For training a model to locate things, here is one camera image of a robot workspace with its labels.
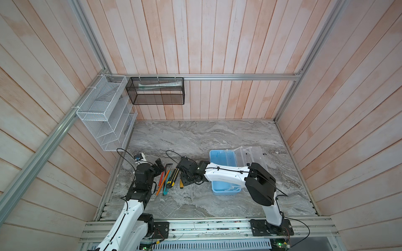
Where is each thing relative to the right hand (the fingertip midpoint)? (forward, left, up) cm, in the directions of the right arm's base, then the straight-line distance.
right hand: (184, 179), depth 87 cm
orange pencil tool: (-2, +13, -2) cm, 13 cm away
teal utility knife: (-5, +10, -2) cm, 11 cm away
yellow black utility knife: (-1, +8, -1) cm, 8 cm away
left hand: (+5, +17, +9) cm, 19 cm away
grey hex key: (+10, +12, -2) cm, 16 cm away
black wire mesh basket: (+54, +22, +22) cm, 62 cm away
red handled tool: (+1, +14, -3) cm, 15 cm away
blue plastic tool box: (+12, -32, +6) cm, 35 cm away
